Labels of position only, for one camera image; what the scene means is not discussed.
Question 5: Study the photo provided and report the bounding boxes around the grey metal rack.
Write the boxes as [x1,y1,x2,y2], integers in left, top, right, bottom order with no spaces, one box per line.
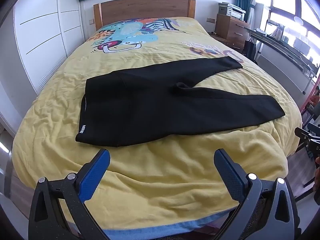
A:
[246,27,320,95]

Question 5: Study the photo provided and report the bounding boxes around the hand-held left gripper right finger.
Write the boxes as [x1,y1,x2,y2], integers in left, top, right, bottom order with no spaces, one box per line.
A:
[214,149,300,240]

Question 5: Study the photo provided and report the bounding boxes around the black bag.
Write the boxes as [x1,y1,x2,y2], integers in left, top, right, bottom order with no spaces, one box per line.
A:
[243,40,258,62]

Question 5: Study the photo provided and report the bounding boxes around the black pants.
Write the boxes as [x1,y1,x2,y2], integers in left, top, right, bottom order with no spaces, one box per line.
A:
[75,56,286,147]

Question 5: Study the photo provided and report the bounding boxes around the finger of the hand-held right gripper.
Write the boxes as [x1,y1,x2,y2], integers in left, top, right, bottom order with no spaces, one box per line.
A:
[294,127,312,147]

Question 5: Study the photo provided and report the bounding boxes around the yellow printed blanket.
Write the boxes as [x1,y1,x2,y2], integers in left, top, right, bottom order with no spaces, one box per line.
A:
[12,17,303,235]

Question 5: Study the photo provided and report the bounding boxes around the window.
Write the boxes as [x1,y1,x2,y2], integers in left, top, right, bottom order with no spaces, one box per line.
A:
[260,0,320,63]

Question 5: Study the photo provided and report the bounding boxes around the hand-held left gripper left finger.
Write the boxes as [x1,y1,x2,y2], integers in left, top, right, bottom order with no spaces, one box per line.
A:
[28,149,111,240]

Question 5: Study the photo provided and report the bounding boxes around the white wardrobe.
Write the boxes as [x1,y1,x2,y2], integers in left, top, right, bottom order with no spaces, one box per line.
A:
[0,0,83,100]

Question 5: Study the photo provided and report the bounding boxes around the blue bed sheet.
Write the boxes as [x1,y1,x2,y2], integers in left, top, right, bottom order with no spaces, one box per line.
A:
[104,219,227,240]

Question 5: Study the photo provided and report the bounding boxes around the wooden headboard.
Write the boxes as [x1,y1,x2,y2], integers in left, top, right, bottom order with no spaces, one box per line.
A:
[93,0,196,32]

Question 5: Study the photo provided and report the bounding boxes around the wooden dresser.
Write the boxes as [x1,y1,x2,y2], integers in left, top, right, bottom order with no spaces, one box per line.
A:
[215,14,250,53]

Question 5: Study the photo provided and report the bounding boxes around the white printer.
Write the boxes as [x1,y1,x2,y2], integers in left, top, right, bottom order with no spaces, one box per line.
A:
[218,2,247,20]

